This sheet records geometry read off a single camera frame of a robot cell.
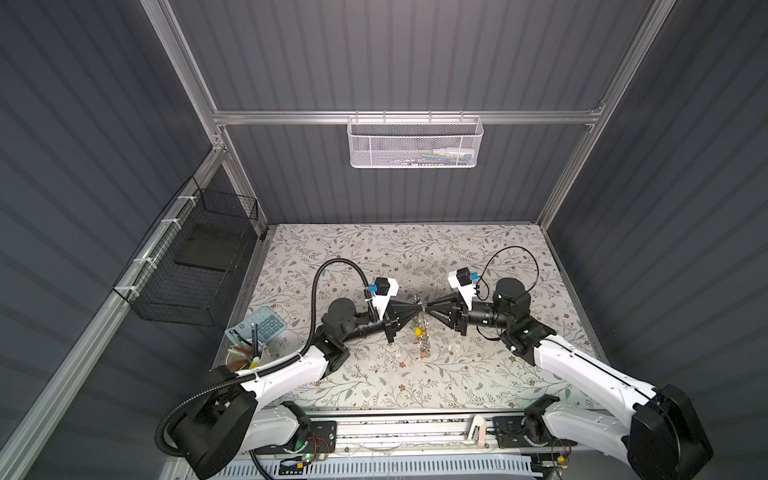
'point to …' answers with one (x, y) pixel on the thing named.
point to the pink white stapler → (479, 431)
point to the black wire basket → (185, 266)
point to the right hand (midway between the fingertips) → (432, 311)
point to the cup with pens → (244, 354)
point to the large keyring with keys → (421, 328)
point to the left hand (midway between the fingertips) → (422, 309)
